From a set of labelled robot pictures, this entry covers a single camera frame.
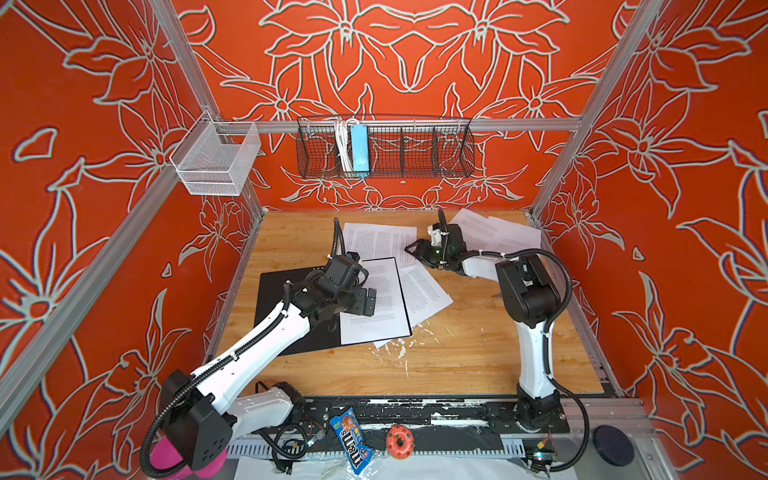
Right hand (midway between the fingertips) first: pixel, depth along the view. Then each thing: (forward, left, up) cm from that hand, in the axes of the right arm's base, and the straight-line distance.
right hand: (405, 249), depth 101 cm
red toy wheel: (-55, +5, -4) cm, 55 cm away
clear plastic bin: (+19, +61, +26) cm, 69 cm away
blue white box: (+17, +14, +28) cm, 36 cm away
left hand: (-23, +14, +11) cm, 29 cm away
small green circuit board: (-58, -28, -7) cm, 65 cm away
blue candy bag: (-53, +17, -4) cm, 55 cm away
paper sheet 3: (-15, -6, -6) cm, 17 cm away
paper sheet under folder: (+8, +9, -5) cm, 13 cm away
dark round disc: (-56, -46, -5) cm, 72 cm away
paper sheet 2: (+13, -31, -6) cm, 34 cm away
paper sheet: (-23, +6, -5) cm, 24 cm away
